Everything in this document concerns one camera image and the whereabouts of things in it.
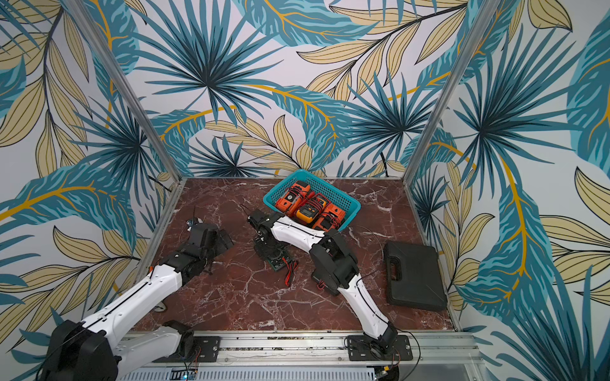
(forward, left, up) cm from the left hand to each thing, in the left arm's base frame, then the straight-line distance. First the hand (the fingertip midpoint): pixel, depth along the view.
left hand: (218, 243), depth 84 cm
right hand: (+4, -18, -11) cm, 21 cm away
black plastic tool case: (-9, -69, -5) cm, 70 cm away
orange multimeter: (+22, -24, -3) cm, 32 cm away
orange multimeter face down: (+13, -41, -2) cm, 44 cm away
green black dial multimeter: (-2, -21, -9) cm, 23 cm away
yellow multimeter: (+16, -32, 0) cm, 36 cm away
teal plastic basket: (+21, -50, -3) cm, 54 cm away
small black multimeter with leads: (-11, -37, -8) cm, 39 cm away
